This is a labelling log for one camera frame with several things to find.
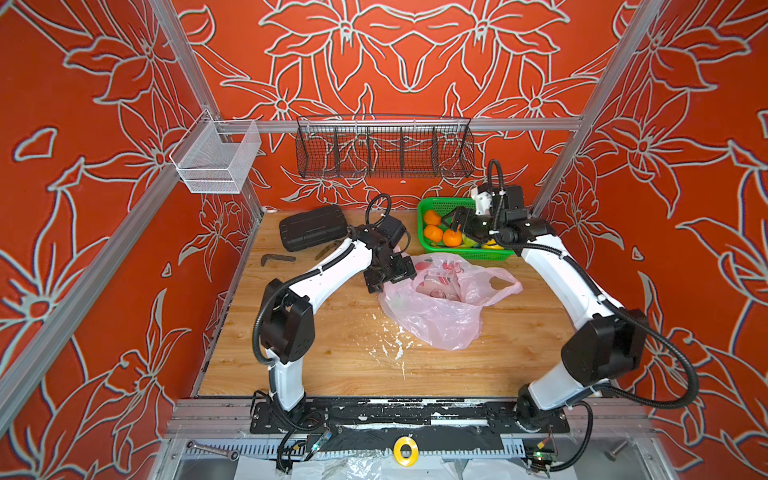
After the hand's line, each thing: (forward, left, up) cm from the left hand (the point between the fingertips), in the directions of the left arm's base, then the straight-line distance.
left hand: (404, 280), depth 84 cm
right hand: (+12, -12, +14) cm, 22 cm away
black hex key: (+14, +49, -12) cm, 53 cm away
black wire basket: (+43, +12, +16) cm, 47 cm away
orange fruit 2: (+23, -17, -8) cm, 30 cm away
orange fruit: (+24, -10, -6) cm, 27 cm away
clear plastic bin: (+30, +62, +19) cm, 71 cm away
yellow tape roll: (-41, -2, -13) cm, 43 cm away
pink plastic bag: (-8, -10, 0) cm, 13 cm away
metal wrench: (-42, +39, -14) cm, 59 cm away
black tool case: (+25, +34, -7) cm, 42 cm away
